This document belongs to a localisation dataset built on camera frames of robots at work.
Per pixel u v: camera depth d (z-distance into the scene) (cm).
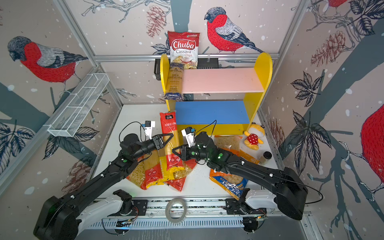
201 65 95
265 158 82
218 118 95
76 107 77
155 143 65
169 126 71
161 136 68
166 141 70
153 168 78
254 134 95
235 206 73
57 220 39
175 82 73
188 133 66
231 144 90
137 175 80
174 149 69
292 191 40
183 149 62
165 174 79
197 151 62
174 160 68
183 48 83
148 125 69
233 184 78
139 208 73
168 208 70
